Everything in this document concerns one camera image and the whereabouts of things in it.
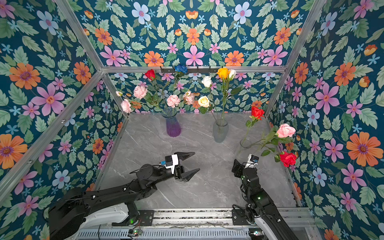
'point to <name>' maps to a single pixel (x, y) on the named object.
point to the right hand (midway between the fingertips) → (239, 161)
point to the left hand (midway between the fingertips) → (196, 160)
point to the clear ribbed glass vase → (220, 130)
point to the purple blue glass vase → (173, 126)
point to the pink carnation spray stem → (126, 105)
